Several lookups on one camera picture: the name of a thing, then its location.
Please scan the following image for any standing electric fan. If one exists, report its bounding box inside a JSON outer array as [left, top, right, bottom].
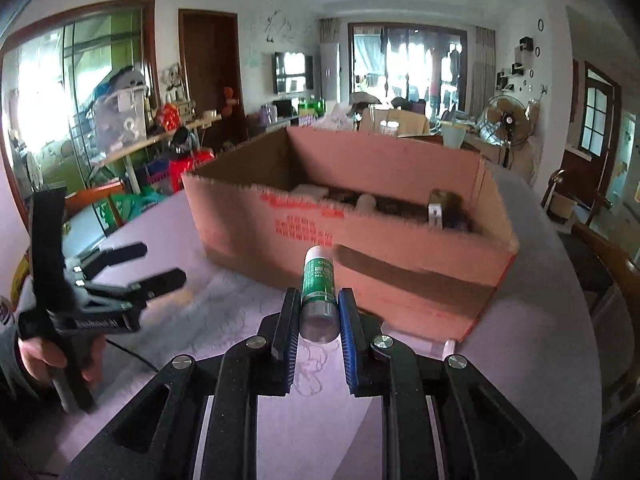
[[476, 94, 530, 168]]

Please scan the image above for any large cardboard box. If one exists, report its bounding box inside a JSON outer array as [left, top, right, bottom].
[[183, 127, 518, 341]]

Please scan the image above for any wall television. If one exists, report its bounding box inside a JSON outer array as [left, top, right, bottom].
[[272, 52, 314, 94]]

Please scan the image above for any black cable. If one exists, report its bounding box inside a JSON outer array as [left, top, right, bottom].
[[104, 339, 162, 373]]

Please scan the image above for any wooden chair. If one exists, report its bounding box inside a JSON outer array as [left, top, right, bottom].
[[541, 169, 639, 411]]

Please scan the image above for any light green cup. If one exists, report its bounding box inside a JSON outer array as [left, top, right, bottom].
[[440, 122, 466, 148]]

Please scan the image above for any person's left hand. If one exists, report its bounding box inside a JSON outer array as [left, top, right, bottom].
[[16, 334, 108, 391]]

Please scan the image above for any green white glue stick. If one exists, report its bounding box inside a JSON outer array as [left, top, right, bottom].
[[299, 246, 340, 344]]

